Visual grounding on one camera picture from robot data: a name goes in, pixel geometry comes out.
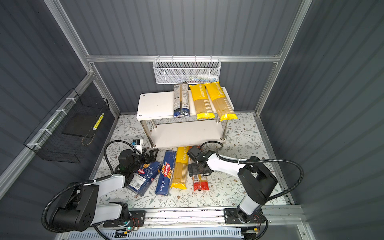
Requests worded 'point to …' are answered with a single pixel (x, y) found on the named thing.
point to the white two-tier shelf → (155, 109)
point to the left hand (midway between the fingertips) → (152, 149)
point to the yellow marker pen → (98, 122)
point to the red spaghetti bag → (200, 182)
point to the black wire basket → (65, 134)
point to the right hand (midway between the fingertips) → (198, 171)
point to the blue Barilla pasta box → (142, 178)
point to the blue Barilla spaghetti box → (163, 185)
